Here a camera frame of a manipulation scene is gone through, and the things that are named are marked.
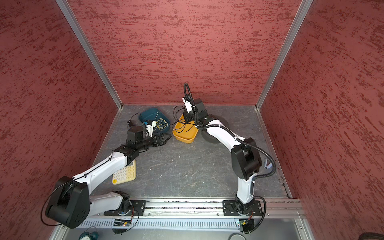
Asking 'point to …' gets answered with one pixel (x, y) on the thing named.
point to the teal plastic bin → (154, 114)
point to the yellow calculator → (126, 174)
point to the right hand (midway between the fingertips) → (184, 113)
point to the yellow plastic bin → (184, 132)
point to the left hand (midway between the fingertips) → (166, 138)
